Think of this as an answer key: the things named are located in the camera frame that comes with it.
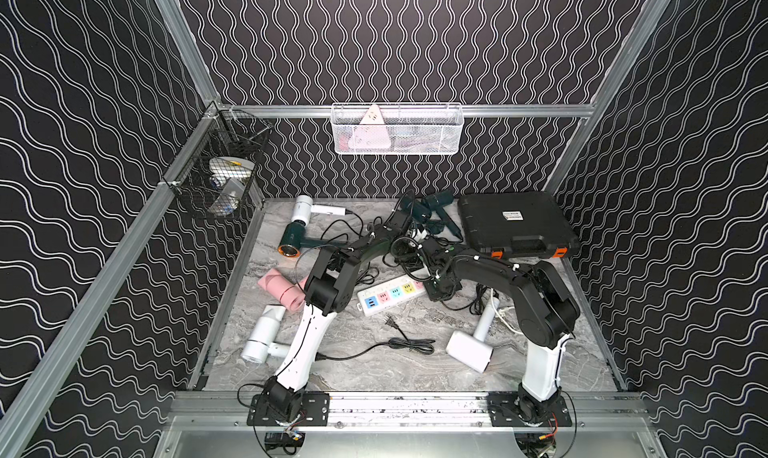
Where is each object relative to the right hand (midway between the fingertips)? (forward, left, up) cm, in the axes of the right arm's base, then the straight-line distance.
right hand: (439, 292), depth 95 cm
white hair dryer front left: (-18, +50, +5) cm, 53 cm away
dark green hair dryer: (+31, +5, +6) cm, 32 cm away
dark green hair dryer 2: (+36, -2, +6) cm, 36 cm away
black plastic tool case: (+24, -29, +5) cm, 38 cm away
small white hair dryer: (+32, +48, +6) cm, 58 cm away
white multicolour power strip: (-3, +19, +2) cm, 20 cm away
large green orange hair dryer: (+18, +49, +4) cm, 53 cm away
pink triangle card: (+34, +21, +36) cm, 54 cm away
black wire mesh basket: (+17, +63, +34) cm, 73 cm away
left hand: (+11, +3, +2) cm, 11 cm away
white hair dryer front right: (-18, -7, +3) cm, 20 cm away
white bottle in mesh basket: (+12, +59, +29) cm, 67 cm away
